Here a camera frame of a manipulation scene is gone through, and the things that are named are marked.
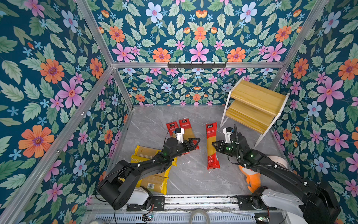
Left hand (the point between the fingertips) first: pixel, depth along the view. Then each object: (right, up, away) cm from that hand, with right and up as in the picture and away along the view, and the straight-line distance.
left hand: (199, 139), depth 78 cm
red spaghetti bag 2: (-19, +5, +28) cm, 34 cm away
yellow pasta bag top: (-36, -12, +13) cm, 40 cm away
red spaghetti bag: (-6, +1, +23) cm, 24 cm away
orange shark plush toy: (+31, -22, 0) cm, 38 cm away
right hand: (+7, -2, 0) cm, 7 cm away
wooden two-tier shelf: (+31, +19, -2) cm, 36 cm away
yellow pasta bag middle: (-15, -17, +9) cm, 24 cm away
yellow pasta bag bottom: (-24, -25, +1) cm, 34 cm away
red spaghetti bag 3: (+7, -12, -3) cm, 14 cm away
